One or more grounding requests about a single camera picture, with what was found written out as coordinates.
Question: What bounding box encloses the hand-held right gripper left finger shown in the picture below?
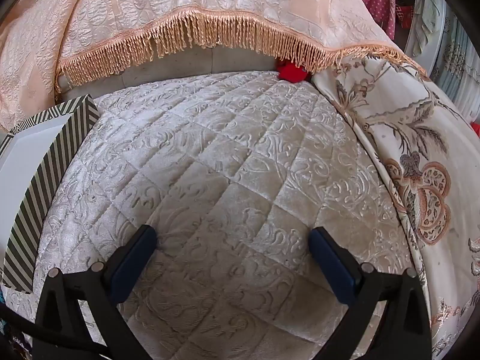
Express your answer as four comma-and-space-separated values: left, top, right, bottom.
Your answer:
35, 225, 157, 360

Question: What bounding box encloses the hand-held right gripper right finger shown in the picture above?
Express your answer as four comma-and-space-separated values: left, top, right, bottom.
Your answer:
309, 227, 432, 360

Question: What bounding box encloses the striped tray with white inside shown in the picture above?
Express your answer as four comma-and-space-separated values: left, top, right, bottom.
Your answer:
0, 95, 100, 295

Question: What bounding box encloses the cream quilted bedspread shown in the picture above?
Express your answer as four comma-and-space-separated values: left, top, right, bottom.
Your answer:
4, 69, 424, 360

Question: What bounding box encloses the cream floral printed cloth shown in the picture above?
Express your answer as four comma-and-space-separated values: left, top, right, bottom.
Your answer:
311, 54, 480, 360

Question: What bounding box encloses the small red cloth item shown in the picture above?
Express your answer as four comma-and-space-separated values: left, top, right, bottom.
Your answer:
277, 60, 312, 83

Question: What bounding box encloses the grey upholstered headboard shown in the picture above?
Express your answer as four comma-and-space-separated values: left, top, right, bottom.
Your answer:
56, 47, 278, 91

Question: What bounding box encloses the pale pleated curtain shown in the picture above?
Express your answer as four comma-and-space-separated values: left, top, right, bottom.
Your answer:
431, 11, 480, 121

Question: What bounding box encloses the white hanging garment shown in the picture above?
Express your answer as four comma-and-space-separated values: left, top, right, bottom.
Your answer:
412, 0, 447, 57

